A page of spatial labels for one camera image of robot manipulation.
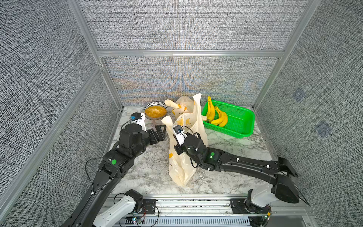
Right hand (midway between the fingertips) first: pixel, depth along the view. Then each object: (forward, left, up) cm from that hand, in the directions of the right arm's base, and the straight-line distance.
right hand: (174, 131), depth 71 cm
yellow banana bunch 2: (+25, -34, -22) cm, 47 cm away
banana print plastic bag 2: (-13, -3, -14) cm, 19 cm away
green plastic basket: (+27, -50, -28) cm, 63 cm away
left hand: (-1, +5, +6) cm, 8 cm away
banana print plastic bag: (+26, -5, -7) cm, 27 cm away
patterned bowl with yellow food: (+34, +16, -22) cm, 43 cm away
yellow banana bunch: (+32, -26, -23) cm, 48 cm away
